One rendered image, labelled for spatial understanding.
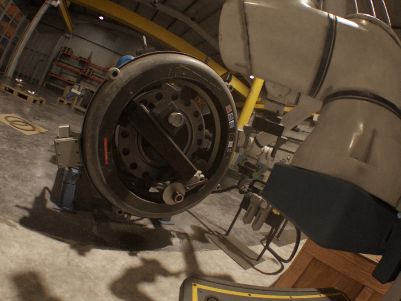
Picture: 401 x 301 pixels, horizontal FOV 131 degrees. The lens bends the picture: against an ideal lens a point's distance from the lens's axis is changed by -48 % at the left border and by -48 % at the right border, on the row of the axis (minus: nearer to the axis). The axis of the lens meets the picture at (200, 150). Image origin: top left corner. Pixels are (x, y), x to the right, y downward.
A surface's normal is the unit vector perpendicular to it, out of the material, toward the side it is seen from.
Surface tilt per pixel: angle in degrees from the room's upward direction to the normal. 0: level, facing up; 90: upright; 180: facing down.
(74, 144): 90
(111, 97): 88
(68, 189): 90
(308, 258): 90
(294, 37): 120
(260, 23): 124
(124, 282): 0
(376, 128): 77
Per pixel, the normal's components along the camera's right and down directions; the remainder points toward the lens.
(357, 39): -0.37, -0.06
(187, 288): 0.39, -0.92
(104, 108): 0.54, 0.25
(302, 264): -0.71, -0.28
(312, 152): -0.86, -0.47
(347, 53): -0.53, 0.25
